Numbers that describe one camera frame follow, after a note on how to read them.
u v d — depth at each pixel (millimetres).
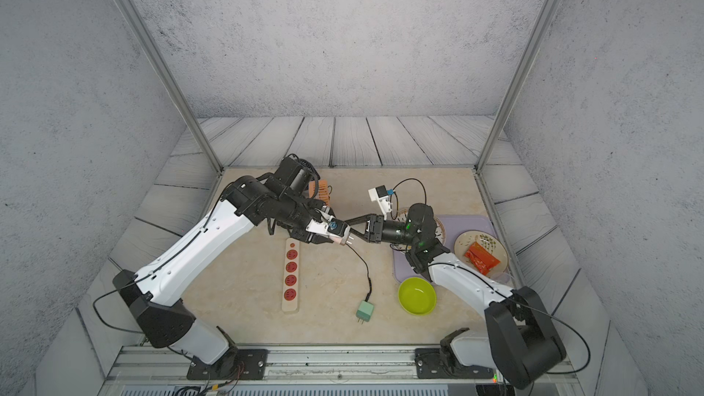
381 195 696
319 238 629
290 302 826
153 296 404
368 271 886
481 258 894
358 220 672
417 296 847
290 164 540
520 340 409
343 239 672
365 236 639
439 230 611
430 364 726
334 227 556
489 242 959
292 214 572
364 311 808
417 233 593
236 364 673
